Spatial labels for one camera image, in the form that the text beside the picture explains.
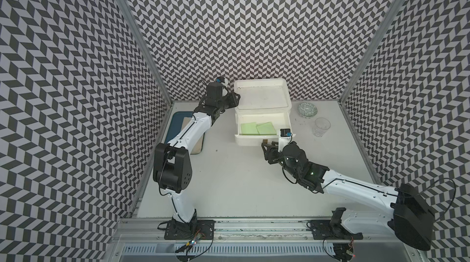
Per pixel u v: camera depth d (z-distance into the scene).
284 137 0.67
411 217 0.40
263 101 0.87
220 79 0.79
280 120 0.88
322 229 0.73
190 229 0.64
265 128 0.86
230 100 0.79
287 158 0.58
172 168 0.48
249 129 0.87
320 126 1.02
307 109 1.12
